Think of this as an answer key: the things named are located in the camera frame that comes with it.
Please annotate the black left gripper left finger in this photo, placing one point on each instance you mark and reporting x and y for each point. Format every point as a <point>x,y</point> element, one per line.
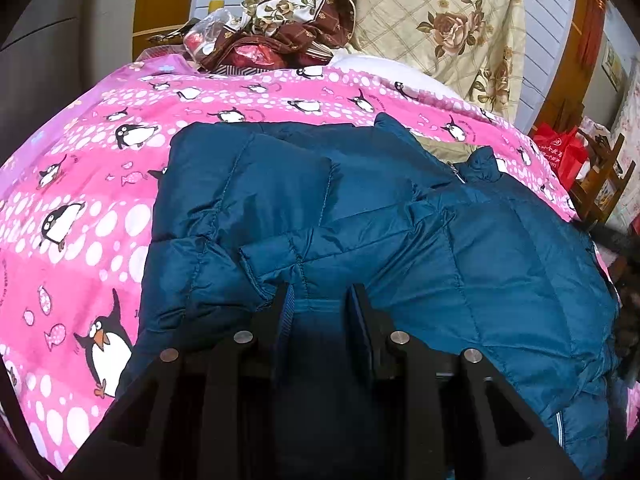
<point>207,412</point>

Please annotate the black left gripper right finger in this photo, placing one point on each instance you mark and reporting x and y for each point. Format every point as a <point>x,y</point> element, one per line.
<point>438,415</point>

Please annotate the blue puffer jacket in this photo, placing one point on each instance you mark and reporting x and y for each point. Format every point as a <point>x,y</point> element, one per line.
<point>461,257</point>

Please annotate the pink penguin bed cover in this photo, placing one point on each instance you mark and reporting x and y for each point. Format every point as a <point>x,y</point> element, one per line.
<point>77,208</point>

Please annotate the red plastic bag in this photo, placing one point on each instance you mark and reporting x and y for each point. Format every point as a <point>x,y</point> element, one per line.
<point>565,152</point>

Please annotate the white pillow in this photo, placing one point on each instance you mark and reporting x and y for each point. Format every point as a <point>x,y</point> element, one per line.
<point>390,70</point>

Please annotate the brown floral cloth pile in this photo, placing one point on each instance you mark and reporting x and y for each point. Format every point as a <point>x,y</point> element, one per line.
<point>268,34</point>

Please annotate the beige floral quilt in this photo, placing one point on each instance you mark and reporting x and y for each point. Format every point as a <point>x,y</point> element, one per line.
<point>475,47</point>

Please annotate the red hanging decoration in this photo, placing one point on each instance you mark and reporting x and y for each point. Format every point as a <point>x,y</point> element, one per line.
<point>592,31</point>

